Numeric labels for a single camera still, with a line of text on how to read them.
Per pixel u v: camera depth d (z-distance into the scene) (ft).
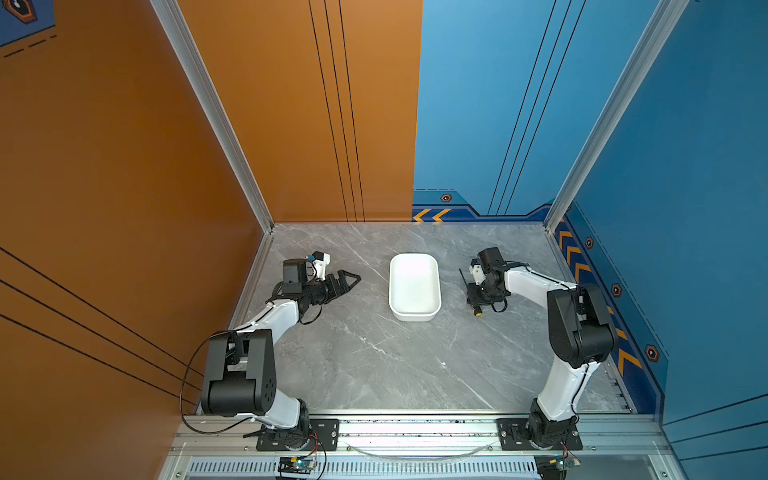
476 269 3.02
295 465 2.32
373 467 2.29
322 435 2.42
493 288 2.45
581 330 1.65
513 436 2.38
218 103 2.85
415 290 3.24
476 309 3.08
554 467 2.28
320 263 2.76
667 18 2.29
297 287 2.35
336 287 2.61
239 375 1.47
